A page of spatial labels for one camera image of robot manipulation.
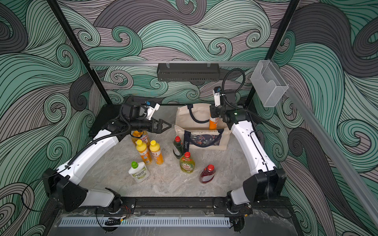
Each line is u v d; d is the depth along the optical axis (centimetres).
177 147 80
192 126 100
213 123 83
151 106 65
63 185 38
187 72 95
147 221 70
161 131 64
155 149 73
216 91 67
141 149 73
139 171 73
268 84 80
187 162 77
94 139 49
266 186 41
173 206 74
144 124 63
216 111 70
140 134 65
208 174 70
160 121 63
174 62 94
